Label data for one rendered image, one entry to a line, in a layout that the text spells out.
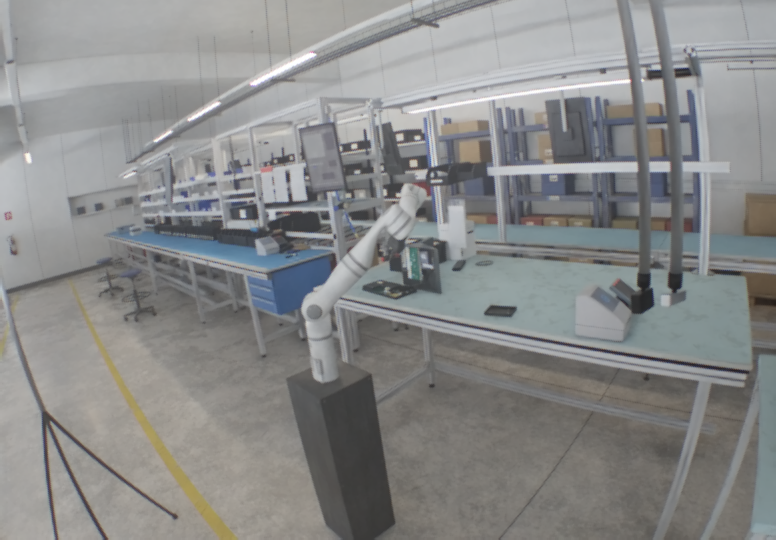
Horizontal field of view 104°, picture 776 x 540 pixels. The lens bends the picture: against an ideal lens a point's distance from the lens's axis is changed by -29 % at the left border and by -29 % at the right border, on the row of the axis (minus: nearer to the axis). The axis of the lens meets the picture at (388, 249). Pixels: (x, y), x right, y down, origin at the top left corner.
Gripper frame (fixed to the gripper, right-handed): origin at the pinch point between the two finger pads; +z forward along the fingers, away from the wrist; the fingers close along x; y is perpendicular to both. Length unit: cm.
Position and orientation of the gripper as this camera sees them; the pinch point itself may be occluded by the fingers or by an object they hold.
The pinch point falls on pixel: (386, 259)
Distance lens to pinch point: 193.8
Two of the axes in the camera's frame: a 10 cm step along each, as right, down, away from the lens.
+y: 7.4, -2.2, 6.4
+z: -2.6, 7.7, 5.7
